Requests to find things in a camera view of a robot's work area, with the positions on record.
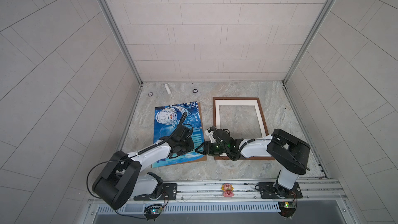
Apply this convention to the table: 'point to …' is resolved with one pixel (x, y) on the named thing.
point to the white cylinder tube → (167, 88)
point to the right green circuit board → (287, 209)
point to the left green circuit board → (153, 211)
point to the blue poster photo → (167, 117)
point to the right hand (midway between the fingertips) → (198, 154)
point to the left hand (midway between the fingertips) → (197, 146)
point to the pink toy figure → (228, 189)
